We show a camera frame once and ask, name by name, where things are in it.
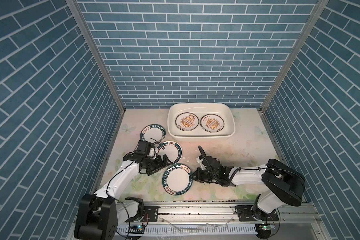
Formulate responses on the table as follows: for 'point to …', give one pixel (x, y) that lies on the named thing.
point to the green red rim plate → (172, 149)
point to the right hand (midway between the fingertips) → (187, 176)
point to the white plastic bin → (226, 110)
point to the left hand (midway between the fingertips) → (166, 165)
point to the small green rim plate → (153, 132)
